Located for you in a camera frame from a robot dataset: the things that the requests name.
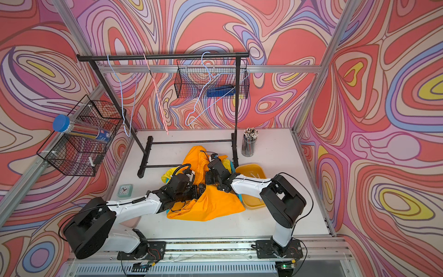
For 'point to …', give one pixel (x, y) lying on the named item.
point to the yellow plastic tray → (251, 202)
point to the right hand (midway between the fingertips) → (208, 178)
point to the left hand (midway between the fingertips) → (206, 192)
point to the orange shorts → (211, 203)
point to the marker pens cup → (248, 142)
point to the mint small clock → (125, 190)
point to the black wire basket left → (77, 153)
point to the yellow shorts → (166, 175)
